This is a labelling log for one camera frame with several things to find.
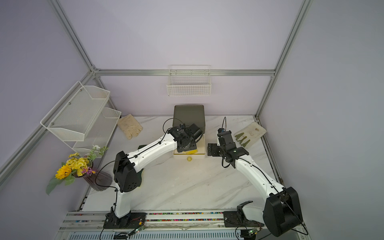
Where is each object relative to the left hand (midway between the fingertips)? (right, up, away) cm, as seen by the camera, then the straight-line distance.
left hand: (188, 147), depth 84 cm
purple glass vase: (-50, -19, -2) cm, 53 cm away
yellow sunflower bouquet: (-50, -6, -19) cm, 53 cm away
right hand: (+16, -2, +1) cm, 16 cm away
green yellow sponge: (-34, -1, +17) cm, 38 cm away
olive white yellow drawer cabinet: (-1, +20, +10) cm, 22 cm away
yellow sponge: (+3, -2, -1) cm, 4 cm away
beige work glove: (-47, +13, +30) cm, 57 cm away
